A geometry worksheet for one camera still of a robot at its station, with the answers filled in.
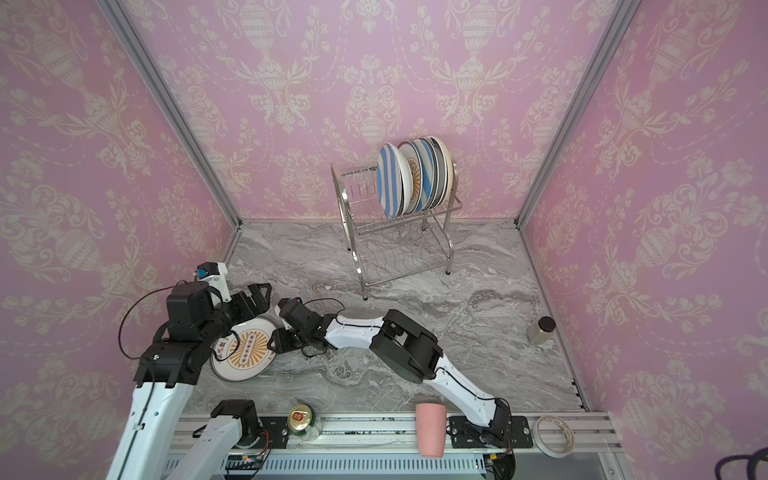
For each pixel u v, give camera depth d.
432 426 0.71
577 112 0.87
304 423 0.67
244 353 0.87
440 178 0.75
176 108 0.88
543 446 0.71
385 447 0.73
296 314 0.73
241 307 0.62
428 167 0.75
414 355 0.56
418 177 0.79
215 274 0.62
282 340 0.79
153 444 0.41
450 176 0.75
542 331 0.83
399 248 1.07
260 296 0.64
